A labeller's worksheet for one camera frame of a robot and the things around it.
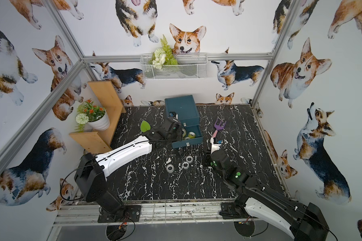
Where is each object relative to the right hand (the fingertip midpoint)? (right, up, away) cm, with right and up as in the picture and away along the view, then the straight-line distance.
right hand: (205, 147), depth 78 cm
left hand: (-14, +10, +6) cm, 19 cm away
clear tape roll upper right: (-9, -10, +14) cm, 20 cm away
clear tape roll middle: (-11, -13, +12) cm, 21 cm away
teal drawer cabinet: (-12, +21, +12) cm, 27 cm away
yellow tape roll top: (-7, +5, +14) cm, 17 cm away
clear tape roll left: (-20, -14, +10) cm, 27 cm away
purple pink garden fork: (+13, +9, +31) cm, 35 cm away
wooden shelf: (-59, +2, +7) cm, 59 cm away
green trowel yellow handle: (-41, +9, +31) cm, 53 cm away
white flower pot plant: (-67, +16, +15) cm, 70 cm away
